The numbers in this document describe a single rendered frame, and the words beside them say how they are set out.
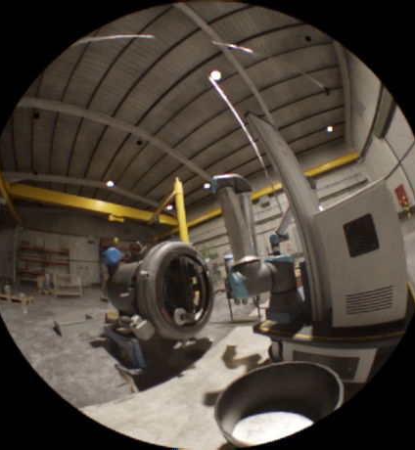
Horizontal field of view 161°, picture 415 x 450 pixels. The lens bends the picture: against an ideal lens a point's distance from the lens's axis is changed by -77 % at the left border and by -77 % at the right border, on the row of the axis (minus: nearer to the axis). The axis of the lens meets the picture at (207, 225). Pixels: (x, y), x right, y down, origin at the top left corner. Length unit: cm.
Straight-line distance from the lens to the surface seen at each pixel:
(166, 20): 758
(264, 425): 67
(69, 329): 229
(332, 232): 62
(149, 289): 85
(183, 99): 853
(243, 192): 94
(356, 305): 68
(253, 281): 67
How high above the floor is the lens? 74
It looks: 17 degrees up
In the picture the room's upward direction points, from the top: 10 degrees counter-clockwise
